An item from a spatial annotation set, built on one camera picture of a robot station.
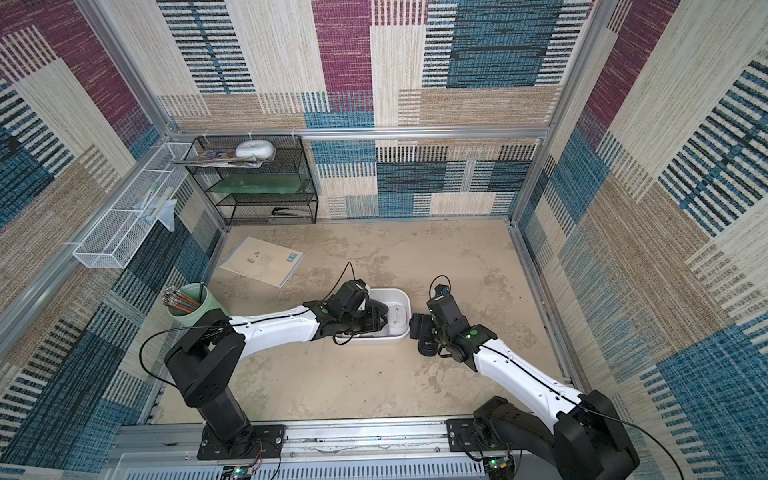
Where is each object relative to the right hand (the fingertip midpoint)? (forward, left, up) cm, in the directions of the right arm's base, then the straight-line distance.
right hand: (422, 319), depth 85 cm
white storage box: (+11, +10, -5) cm, 15 cm away
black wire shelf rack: (+50, +56, +12) cm, 76 cm away
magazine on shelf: (+41, +60, +27) cm, 77 cm away
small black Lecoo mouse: (-6, -2, -6) cm, 8 cm away
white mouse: (+3, +7, -5) cm, 9 cm away
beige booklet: (+27, +54, -6) cm, 61 cm away
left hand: (+1, +11, -2) cm, 11 cm away
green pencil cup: (+6, +62, +6) cm, 63 cm away
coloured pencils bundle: (+2, +65, +11) cm, 66 cm away
